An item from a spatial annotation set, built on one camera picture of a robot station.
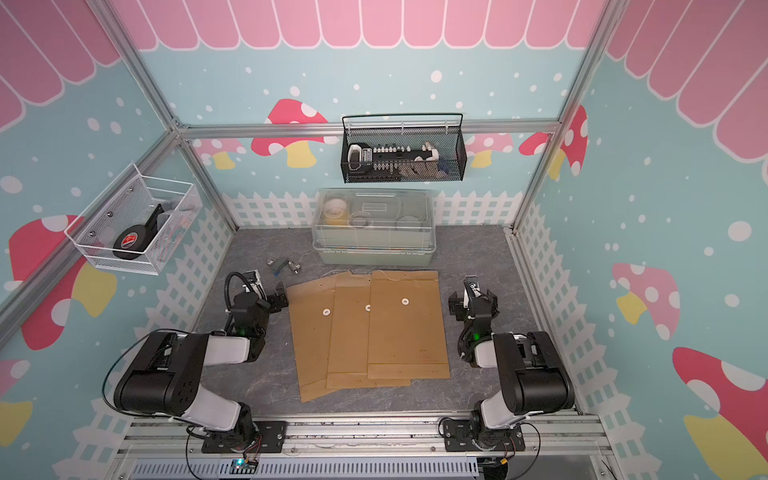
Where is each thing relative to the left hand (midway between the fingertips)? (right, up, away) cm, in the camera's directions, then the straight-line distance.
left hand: (268, 289), depth 94 cm
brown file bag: (+43, -14, -1) cm, 46 cm away
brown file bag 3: (+11, -7, +7) cm, 15 cm away
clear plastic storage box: (+33, +20, +6) cm, 39 cm away
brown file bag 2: (+26, -15, -2) cm, 30 cm away
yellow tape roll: (+19, +26, +10) cm, 33 cm away
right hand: (+64, 0, 0) cm, 64 cm away
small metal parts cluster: (-2, +6, +13) cm, 15 cm away
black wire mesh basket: (+57, +39, -1) cm, 69 cm away
